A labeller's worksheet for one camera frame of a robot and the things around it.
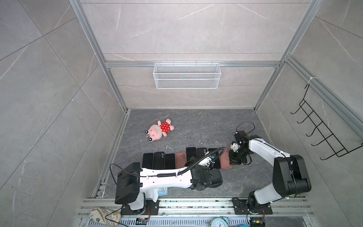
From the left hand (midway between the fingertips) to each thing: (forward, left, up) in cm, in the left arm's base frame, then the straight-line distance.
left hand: (200, 163), depth 75 cm
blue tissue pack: (-11, +21, -9) cm, 26 cm away
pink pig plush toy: (+27, +28, -7) cm, 40 cm away
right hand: (+4, -21, -12) cm, 25 cm away
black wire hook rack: (+2, -57, +18) cm, 60 cm away
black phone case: (+8, +25, -14) cm, 30 cm away
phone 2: (+5, -13, -15) cm, 20 cm away
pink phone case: (+8, +11, -14) cm, 20 cm away
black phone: (+8, +33, -15) cm, 37 cm away
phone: (+8, +18, -15) cm, 25 cm away
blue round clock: (-26, -8, -10) cm, 28 cm away
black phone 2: (+13, +4, -14) cm, 20 cm away
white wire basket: (+60, +5, +15) cm, 62 cm away
